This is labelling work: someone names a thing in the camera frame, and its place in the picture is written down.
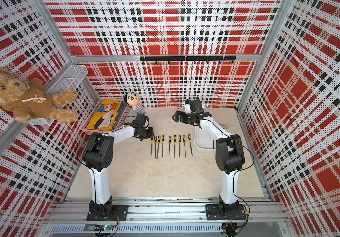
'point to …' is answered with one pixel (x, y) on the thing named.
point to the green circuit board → (101, 227)
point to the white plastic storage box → (205, 138)
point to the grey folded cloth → (122, 108)
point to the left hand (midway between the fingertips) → (154, 133)
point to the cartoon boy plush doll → (133, 99)
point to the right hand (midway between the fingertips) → (179, 117)
